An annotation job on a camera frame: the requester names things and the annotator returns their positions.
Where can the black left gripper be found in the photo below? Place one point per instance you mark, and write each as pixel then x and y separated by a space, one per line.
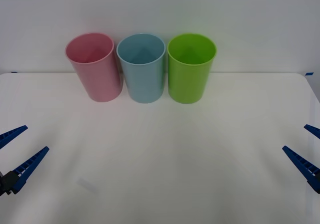
pixel 2 186

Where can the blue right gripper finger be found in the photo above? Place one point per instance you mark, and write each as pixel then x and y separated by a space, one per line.
pixel 313 130
pixel 303 165

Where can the pink plastic waste bin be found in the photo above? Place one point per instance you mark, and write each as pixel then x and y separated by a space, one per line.
pixel 102 81

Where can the green plastic waste bin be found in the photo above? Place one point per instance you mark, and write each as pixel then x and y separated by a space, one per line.
pixel 187 84

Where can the pale blue plastic waste bin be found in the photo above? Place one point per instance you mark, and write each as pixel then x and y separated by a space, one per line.
pixel 145 84

